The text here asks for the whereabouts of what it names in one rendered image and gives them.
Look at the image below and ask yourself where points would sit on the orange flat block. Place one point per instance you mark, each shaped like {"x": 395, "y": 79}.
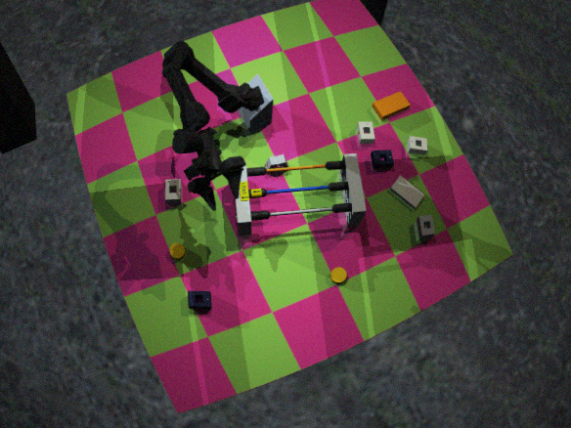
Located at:
{"x": 390, "y": 105}

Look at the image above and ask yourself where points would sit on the yellow short cylinder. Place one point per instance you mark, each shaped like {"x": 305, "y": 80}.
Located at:
{"x": 338, "y": 275}
{"x": 177, "y": 251}

